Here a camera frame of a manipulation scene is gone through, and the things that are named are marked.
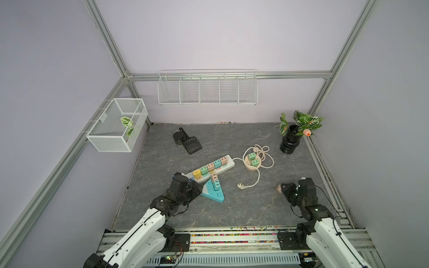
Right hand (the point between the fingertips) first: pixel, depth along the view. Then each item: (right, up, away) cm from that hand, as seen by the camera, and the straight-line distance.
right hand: (280, 184), depth 86 cm
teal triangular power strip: (-35, -3, 0) cm, 35 cm away
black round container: (-59, +25, +23) cm, 68 cm away
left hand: (-41, -2, -4) cm, 41 cm away
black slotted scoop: (-50, +20, +20) cm, 58 cm away
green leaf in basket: (-76, +32, -6) cm, 83 cm away
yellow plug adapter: (-44, +4, +4) cm, 44 cm away
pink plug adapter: (-1, -2, -2) cm, 3 cm away
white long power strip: (-40, +5, +6) cm, 41 cm away
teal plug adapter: (-33, 0, -1) cm, 33 cm away
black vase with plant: (+12, +31, +1) cm, 33 cm away
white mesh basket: (-81, +30, -4) cm, 87 cm away
